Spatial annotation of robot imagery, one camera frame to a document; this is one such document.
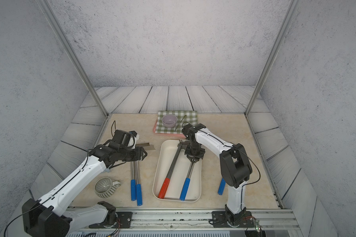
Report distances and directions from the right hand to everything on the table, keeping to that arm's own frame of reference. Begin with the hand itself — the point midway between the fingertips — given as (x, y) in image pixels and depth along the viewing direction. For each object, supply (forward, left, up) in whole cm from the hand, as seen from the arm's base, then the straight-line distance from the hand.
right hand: (191, 160), depth 86 cm
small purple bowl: (+35, +16, -4) cm, 38 cm away
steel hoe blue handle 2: (-12, -17, -7) cm, 22 cm away
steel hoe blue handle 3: (-10, +33, -6) cm, 35 cm away
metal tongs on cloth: (+31, +10, -6) cm, 33 cm away
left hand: (-2, +24, +10) cm, 26 cm away
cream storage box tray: (+10, +17, -7) cm, 21 cm away
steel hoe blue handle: (0, -1, +1) cm, 1 cm away
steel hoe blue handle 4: (-14, +29, -7) cm, 33 cm away
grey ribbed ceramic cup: (-14, +48, -6) cm, 50 cm away
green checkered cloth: (+41, -1, -8) cm, 41 cm away
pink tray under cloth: (+31, +27, -7) cm, 42 cm away
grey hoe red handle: (+12, +6, -2) cm, 14 cm away
